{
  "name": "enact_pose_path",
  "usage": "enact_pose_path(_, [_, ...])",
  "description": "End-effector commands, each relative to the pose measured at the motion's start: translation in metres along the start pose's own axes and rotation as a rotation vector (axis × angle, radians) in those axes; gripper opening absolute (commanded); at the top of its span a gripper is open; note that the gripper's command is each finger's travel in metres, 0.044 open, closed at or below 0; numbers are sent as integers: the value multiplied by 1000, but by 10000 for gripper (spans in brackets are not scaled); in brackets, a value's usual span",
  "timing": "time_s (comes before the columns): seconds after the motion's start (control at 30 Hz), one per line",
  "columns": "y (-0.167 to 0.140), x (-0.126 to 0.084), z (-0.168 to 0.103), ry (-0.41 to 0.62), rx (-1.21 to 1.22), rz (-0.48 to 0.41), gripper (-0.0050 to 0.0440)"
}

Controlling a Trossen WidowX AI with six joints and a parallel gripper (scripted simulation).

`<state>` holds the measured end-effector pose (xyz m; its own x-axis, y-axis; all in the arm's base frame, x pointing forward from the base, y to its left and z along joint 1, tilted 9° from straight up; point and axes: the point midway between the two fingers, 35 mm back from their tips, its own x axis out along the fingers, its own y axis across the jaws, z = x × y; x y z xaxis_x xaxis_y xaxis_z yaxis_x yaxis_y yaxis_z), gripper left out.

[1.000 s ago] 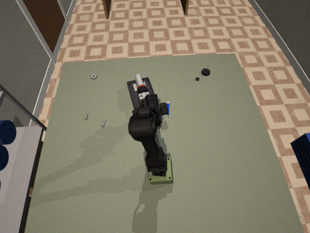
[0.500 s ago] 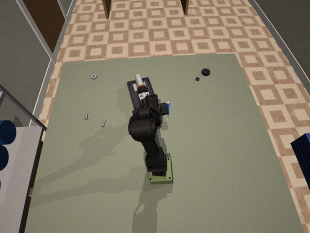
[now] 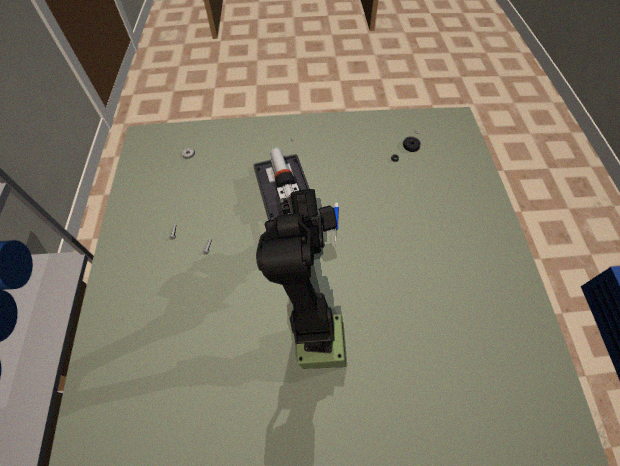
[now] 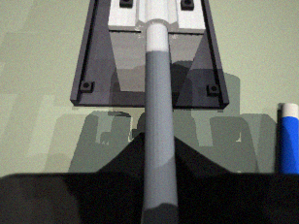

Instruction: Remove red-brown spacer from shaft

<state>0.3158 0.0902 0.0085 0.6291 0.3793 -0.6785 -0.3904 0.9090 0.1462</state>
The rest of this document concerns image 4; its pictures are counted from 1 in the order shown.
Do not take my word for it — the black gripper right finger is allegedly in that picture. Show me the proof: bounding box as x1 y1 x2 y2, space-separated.
174 136 299 224

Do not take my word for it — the grey cylindrical shaft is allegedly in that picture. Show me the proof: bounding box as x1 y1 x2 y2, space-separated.
144 22 179 224

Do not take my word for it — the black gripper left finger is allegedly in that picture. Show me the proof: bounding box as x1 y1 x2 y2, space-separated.
0 133 145 224

